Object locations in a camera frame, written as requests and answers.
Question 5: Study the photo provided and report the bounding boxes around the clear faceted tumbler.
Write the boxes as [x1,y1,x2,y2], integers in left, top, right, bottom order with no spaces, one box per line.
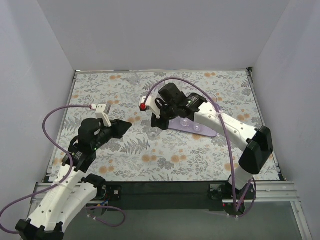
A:
[180,118,191,127]

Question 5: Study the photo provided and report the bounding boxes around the small clear shot glass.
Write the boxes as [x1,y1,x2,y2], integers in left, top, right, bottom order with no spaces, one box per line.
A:
[193,124,202,132]

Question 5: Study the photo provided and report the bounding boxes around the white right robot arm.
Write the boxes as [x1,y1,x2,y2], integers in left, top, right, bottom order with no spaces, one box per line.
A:
[140,83,274,191]

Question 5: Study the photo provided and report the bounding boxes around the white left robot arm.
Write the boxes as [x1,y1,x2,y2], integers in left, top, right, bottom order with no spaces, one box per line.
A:
[15,118,132,240]

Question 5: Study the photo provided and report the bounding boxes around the lavender plastic tray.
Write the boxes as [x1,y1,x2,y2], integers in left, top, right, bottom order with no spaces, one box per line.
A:
[168,117,218,137]

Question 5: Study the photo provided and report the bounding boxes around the floral patterned table mat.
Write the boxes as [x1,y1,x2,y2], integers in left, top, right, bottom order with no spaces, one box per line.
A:
[58,70,263,182]

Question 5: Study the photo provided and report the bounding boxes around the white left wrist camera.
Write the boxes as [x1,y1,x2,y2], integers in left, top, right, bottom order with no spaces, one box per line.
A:
[95,103,112,127]

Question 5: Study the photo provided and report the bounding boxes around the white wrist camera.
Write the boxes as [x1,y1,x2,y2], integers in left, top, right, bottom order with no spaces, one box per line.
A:
[95,103,112,127]
[139,96,161,119]

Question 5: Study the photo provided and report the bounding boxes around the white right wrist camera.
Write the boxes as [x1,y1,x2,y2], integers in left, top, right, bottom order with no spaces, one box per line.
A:
[139,96,161,119]

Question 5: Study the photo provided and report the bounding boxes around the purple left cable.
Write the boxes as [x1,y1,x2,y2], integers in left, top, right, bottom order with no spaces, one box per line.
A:
[0,104,126,235]

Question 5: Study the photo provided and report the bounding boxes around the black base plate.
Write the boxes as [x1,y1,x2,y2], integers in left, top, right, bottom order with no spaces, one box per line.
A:
[104,182,257,212]

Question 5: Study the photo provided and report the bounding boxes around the aluminium frame rail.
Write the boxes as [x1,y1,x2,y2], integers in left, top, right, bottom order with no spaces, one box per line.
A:
[31,181,301,203]

